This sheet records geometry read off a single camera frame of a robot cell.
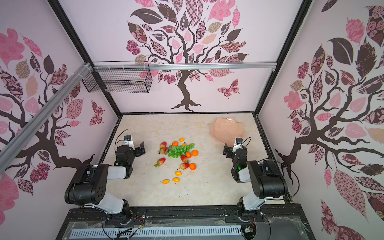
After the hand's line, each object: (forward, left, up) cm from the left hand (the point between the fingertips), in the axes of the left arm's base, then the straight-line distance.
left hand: (137, 145), depth 94 cm
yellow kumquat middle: (-17, -27, -5) cm, 33 cm away
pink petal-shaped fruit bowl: (+15, -62, -5) cm, 64 cm away
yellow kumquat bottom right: (-21, -26, -6) cm, 34 cm away
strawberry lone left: (-10, -16, -5) cm, 19 cm away
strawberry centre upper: (-7, -31, -5) cm, 32 cm away
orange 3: (-5, -34, -4) cm, 34 cm away
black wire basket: (+35, +12, +28) cm, 46 cm away
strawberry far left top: (+2, -16, -4) cm, 17 cm away
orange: (+4, -24, -4) cm, 25 cm away
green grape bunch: (-3, -25, -3) cm, 26 cm away
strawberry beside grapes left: (-3, -17, -3) cm, 17 cm away
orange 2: (-4, -38, -4) cm, 38 cm away
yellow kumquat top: (+8, -28, -5) cm, 30 cm away
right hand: (0, -63, +2) cm, 63 cm away
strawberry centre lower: (-13, -31, -5) cm, 34 cm away
